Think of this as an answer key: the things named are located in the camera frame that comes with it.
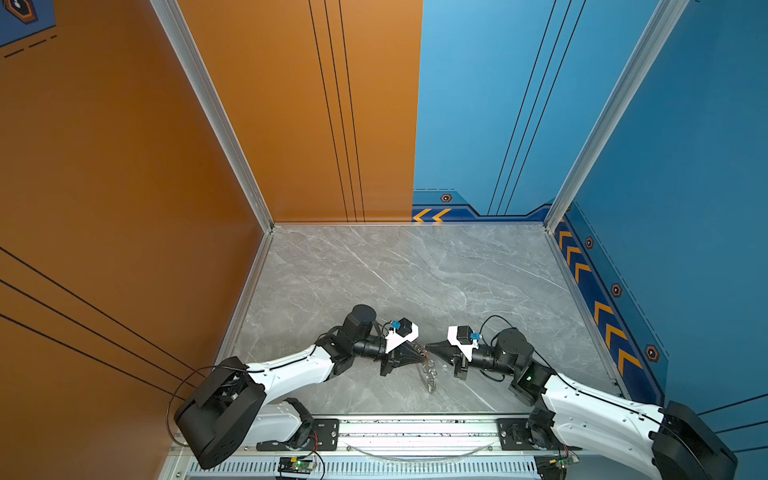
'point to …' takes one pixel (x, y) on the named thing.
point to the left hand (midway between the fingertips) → (421, 357)
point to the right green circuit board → (553, 466)
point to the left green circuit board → (294, 465)
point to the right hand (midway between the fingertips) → (427, 347)
